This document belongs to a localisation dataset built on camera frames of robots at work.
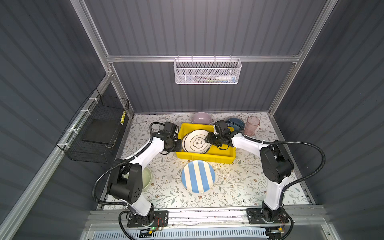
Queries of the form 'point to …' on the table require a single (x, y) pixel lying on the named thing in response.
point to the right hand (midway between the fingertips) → (207, 140)
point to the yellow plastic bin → (214, 155)
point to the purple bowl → (202, 118)
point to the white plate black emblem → (194, 141)
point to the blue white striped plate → (198, 176)
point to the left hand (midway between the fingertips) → (179, 147)
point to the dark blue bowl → (237, 124)
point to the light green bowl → (147, 178)
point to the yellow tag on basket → (123, 117)
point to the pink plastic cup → (251, 125)
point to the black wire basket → (93, 134)
